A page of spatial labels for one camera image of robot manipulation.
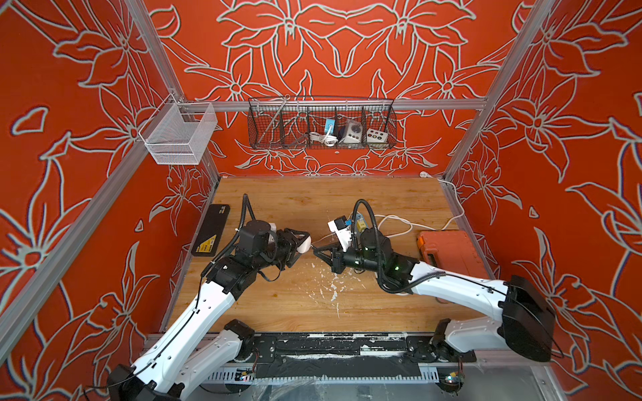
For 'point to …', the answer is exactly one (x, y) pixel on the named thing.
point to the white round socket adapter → (354, 132)
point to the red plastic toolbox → (451, 251)
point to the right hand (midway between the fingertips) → (309, 256)
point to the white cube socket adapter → (376, 138)
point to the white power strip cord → (428, 176)
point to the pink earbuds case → (305, 246)
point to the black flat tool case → (210, 226)
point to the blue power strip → (360, 223)
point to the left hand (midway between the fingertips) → (309, 238)
